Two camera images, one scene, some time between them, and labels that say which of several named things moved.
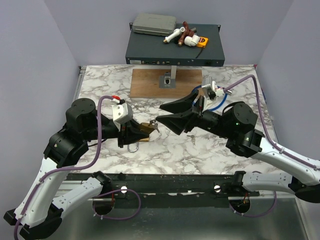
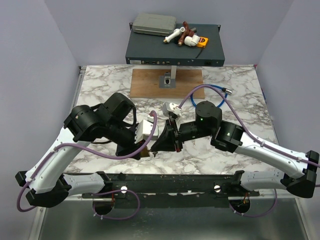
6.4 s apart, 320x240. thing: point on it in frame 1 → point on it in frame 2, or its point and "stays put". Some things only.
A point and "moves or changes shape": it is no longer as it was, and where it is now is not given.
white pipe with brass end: [176, 32] stays put
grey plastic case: [153, 24] stays put
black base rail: [164, 190] stays put
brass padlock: [146, 127] moves or changes shape
